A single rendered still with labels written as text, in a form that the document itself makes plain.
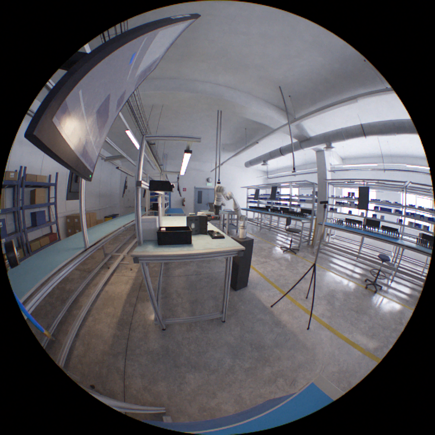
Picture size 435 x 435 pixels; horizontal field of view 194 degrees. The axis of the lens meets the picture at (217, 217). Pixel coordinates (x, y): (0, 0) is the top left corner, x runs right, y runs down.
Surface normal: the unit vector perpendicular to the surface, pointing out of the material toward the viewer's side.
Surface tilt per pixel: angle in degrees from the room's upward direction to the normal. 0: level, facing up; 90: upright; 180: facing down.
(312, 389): 0
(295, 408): 0
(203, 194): 90
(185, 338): 0
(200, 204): 90
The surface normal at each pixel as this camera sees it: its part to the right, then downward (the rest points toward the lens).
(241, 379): 0.04, -0.99
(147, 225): 0.32, 0.15
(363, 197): -0.97, -0.14
